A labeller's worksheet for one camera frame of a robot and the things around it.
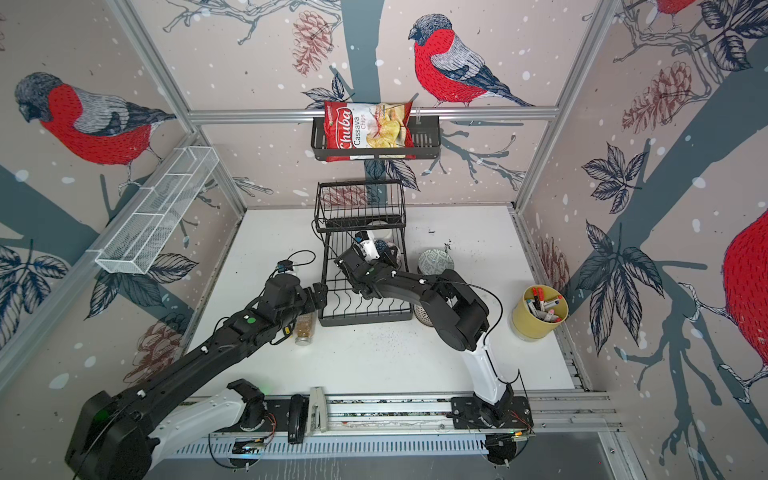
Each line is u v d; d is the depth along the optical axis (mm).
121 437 381
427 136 951
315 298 739
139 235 732
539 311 835
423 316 876
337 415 750
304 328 840
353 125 878
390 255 798
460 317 519
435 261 981
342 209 949
